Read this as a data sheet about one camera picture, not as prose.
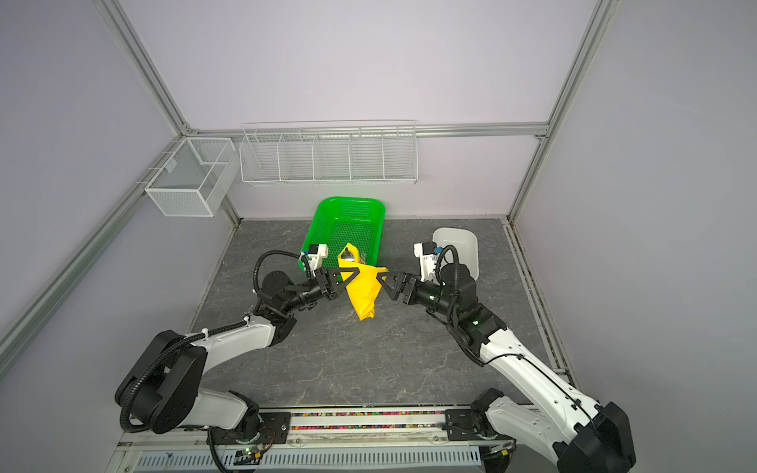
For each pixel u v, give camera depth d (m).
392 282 0.72
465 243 1.12
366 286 0.71
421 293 0.63
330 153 1.04
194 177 0.96
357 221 1.20
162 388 0.43
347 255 0.74
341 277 0.73
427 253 0.64
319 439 0.73
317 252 0.74
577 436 0.39
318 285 0.68
